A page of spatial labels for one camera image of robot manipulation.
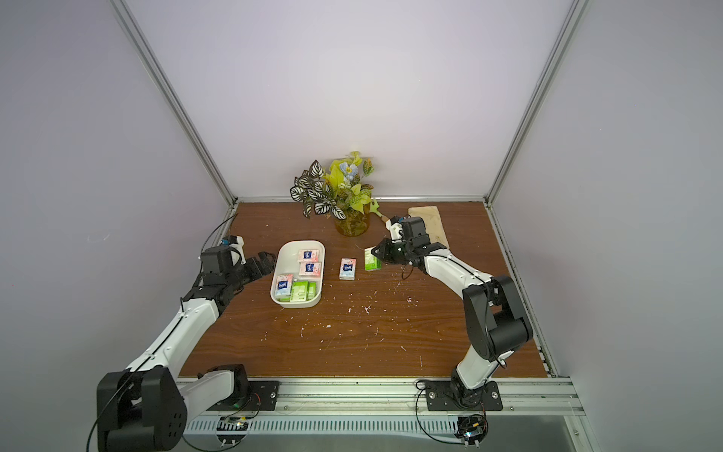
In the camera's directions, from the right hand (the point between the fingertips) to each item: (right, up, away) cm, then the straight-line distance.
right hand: (374, 246), depth 88 cm
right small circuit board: (+25, -45, -19) cm, 55 cm away
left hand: (-34, -3, -3) cm, 34 cm away
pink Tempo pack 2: (-22, -8, +7) cm, 25 cm away
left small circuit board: (-38, -47, -16) cm, 63 cm away
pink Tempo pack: (-24, -4, +11) cm, 26 cm away
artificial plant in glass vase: (-11, +20, +6) cm, 24 cm away
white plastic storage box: (-32, -7, +10) cm, 34 cm away
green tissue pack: (-1, -5, -1) cm, 5 cm away
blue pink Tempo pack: (-30, -13, +1) cm, 32 cm away
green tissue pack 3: (-21, -15, +2) cm, 25 cm away
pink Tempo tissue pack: (-9, -9, +8) cm, 15 cm away
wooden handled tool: (+4, +9, +25) cm, 27 cm away
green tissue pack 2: (-24, -14, -1) cm, 28 cm away
